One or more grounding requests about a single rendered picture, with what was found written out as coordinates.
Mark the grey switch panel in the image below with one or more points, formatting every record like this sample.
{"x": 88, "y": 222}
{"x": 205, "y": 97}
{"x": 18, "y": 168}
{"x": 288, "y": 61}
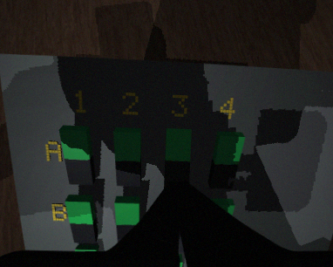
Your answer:
{"x": 94, "y": 141}

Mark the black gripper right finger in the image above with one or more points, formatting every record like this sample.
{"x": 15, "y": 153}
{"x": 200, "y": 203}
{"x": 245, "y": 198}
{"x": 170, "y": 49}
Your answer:
{"x": 211, "y": 237}

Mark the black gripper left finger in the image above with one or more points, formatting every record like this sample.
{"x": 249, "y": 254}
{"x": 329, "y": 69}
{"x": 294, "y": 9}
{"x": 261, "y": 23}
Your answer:
{"x": 152, "y": 242}

